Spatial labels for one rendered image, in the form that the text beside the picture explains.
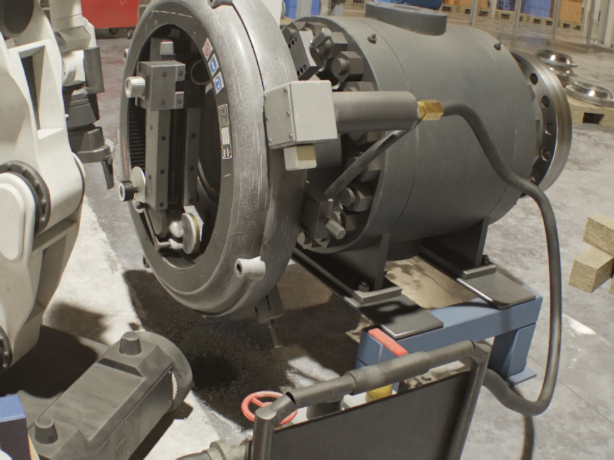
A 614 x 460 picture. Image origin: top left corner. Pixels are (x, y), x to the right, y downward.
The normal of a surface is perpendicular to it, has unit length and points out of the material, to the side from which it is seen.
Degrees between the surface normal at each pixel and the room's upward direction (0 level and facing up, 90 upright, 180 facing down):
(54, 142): 80
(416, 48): 33
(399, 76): 50
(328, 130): 68
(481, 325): 90
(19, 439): 97
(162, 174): 88
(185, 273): 90
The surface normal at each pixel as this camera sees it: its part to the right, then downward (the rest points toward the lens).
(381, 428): 0.52, 0.37
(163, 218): -0.24, 0.00
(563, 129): 0.53, 0.17
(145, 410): 0.95, 0.20
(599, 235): -0.83, 0.14
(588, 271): -0.69, 0.22
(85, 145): -0.29, 0.34
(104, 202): 0.10, -0.92
